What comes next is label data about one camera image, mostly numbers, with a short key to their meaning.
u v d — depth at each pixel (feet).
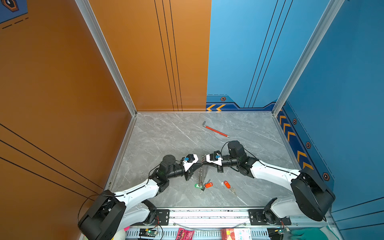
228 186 2.73
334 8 2.28
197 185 2.71
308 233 2.24
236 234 2.18
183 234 2.25
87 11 2.31
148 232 2.31
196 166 2.23
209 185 2.73
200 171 2.55
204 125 3.67
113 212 1.36
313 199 1.40
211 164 2.22
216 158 2.14
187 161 2.16
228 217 2.47
